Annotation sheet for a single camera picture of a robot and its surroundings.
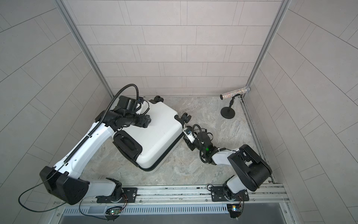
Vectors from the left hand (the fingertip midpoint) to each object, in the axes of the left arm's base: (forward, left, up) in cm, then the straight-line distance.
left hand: (148, 117), depth 77 cm
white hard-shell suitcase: (-17, -2, -3) cm, 17 cm away
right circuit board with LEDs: (-41, -46, -21) cm, 65 cm away
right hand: (-2, -22, -16) cm, 28 cm away
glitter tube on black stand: (+19, -54, -19) cm, 61 cm away
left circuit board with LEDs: (-41, +12, -18) cm, 46 cm away
